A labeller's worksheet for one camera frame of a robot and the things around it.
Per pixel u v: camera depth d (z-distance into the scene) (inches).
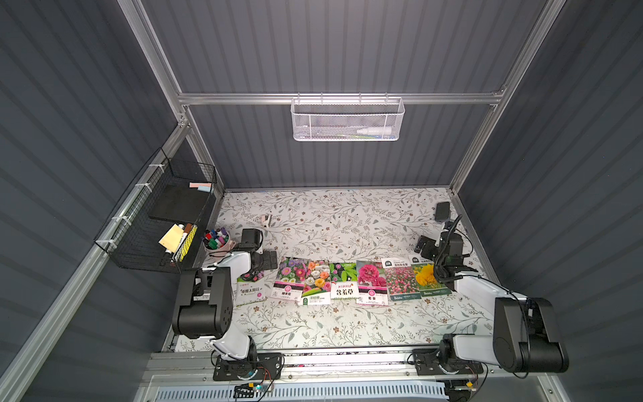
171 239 27.0
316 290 35.0
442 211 43.1
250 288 35.1
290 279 36.0
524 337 16.6
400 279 35.9
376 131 36.6
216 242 34.6
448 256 27.4
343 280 35.9
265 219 42.4
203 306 18.2
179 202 30.7
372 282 35.9
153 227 28.6
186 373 28.9
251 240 30.1
